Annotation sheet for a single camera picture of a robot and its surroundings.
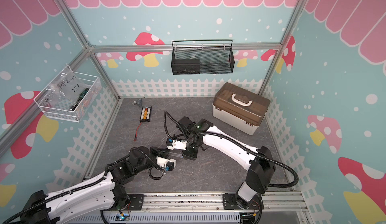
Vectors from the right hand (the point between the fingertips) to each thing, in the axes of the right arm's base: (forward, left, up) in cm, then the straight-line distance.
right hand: (186, 154), depth 75 cm
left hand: (+4, +10, -2) cm, 11 cm away
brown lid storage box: (+27, -31, +4) cm, 41 cm away
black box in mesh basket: (+46, +1, +20) cm, 50 cm away
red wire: (+24, +36, -15) cm, 46 cm away
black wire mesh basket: (+56, -9, +20) cm, 61 cm away
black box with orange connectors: (+38, +32, -13) cm, 52 cm away
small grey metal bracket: (+49, +40, -13) cm, 65 cm away
